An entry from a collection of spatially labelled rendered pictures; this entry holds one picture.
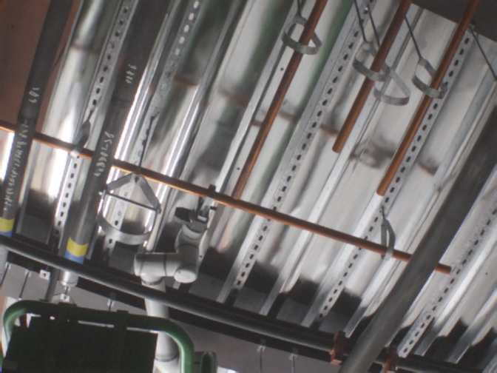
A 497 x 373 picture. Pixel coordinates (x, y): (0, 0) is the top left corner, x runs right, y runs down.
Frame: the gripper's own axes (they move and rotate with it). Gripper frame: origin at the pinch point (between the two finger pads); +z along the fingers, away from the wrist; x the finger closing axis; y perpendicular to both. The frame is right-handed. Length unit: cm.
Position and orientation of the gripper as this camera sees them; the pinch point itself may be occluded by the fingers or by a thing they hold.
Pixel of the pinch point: (210, 195)
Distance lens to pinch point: 306.7
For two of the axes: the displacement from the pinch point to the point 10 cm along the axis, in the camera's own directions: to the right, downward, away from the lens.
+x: -1.2, 7.3, -6.8
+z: 3.3, -6.2, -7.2
